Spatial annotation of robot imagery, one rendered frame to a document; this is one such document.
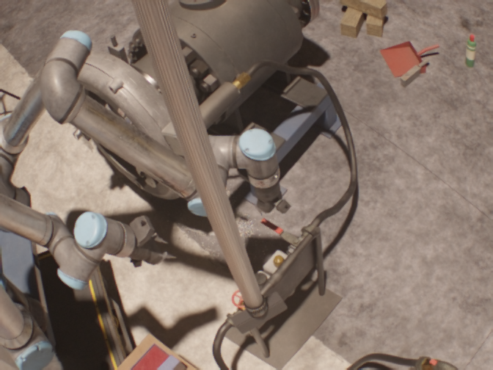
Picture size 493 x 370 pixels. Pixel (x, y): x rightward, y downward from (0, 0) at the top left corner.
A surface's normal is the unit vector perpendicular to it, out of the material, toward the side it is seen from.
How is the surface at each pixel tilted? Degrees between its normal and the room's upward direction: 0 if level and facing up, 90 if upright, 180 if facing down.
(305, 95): 0
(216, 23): 31
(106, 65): 8
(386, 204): 0
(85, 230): 19
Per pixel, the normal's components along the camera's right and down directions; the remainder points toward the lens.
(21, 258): -0.15, -0.55
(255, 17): 0.47, -0.04
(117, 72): 0.07, -0.39
